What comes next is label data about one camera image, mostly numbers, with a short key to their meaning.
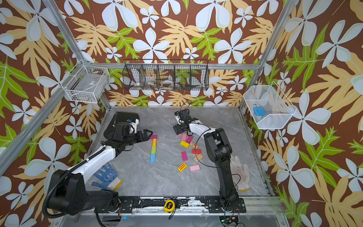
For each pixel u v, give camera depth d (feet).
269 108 2.76
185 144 3.19
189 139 3.33
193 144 3.15
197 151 3.12
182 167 2.83
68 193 1.35
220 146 1.91
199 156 2.98
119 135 2.18
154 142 3.22
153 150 3.13
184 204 2.47
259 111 2.69
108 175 2.76
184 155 3.06
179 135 3.16
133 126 2.30
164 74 3.19
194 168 2.85
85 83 2.80
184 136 3.31
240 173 2.82
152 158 2.98
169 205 2.37
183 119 2.67
